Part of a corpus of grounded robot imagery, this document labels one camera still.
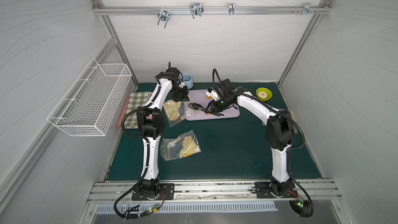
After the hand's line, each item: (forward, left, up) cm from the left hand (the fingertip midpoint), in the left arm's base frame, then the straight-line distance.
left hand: (190, 99), depth 93 cm
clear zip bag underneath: (-3, +11, -9) cm, 14 cm away
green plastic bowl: (+15, -51, -12) cm, 55 cm away
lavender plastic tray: (+10, -5, -11) cm, 15 cm away
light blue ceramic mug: (+25, +4, -7) cm, 27 cm away
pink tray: (-11, +45, -12) cm, 48 cm away
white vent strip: (-53, +10, -14) cm, 56 cm away
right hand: (-8, -10, -1) cm, 13 cm away
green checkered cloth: (+8, +40, -11) cm, 43 cm away
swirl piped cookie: (-4, -11, +7) cm, 14 cm away
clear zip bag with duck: (-26, +5, -10) cm, 29 cm away
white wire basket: (-21, +43, +17) cm, 51 cm away
